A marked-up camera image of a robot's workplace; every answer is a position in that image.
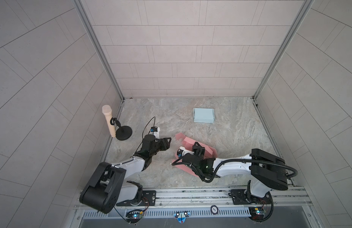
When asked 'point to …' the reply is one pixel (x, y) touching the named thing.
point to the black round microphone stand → (123, 133)
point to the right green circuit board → (260, 212)
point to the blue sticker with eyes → (181, 216)
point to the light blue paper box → (201, 115)
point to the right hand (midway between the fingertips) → (196, 143)
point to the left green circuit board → (137, 216)
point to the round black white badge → (214, 210)
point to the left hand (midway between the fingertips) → (171, 138)
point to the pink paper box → (184, 141)
